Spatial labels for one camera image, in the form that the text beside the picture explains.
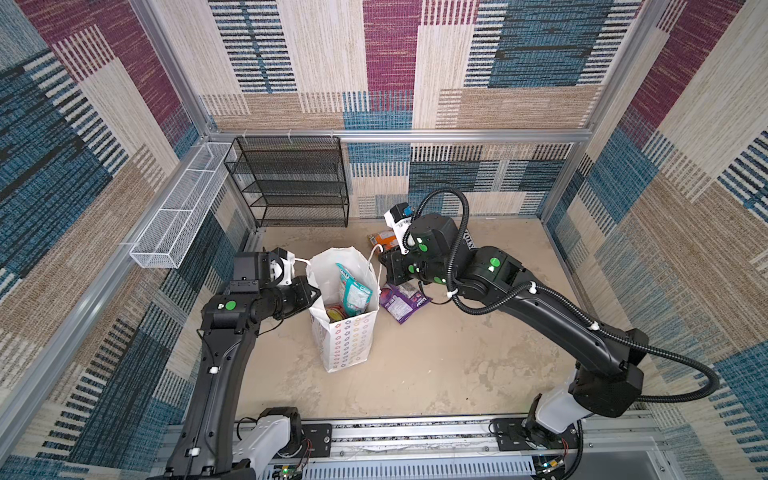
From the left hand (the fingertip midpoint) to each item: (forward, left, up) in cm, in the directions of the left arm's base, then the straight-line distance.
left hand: (320, 286), depth 70 cm
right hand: (+1, -14, +8) cm, 17 cm away
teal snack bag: (+3, -8, -8) cm, 11 cm away
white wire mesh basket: (+9, +35, +8) cm, 37 cm away
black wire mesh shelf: (+52, +18, -10) cm, 56 cm away
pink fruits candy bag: (+2, -1, -17) cm, 17 cm away
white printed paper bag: (-10, -5, -9) cm, 15 cm away
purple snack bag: (+9, -21, -22) cm, 31 cm away
